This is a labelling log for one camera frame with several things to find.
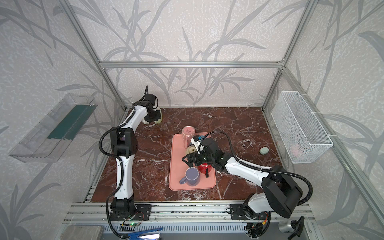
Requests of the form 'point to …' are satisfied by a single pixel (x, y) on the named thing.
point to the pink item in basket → (296, 150)
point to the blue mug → (200, 137)
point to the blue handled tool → (150, 234)
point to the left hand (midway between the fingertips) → (158, 113)
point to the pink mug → (188, 133)
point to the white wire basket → (302, 135)
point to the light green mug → (159, 121)
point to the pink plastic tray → (178, 167)
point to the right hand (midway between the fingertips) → (189, 152)
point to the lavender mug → (192, 177)
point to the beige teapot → (190, 149)
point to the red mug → (202, 167)
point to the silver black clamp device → (289, 226)
